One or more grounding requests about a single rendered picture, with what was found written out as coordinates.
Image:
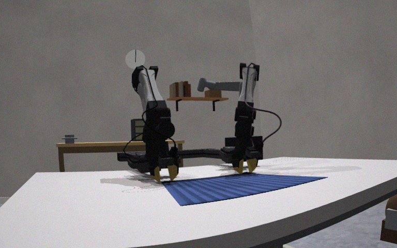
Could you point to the blue striped cloth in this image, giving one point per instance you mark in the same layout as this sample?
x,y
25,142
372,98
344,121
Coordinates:
x,y
213,189

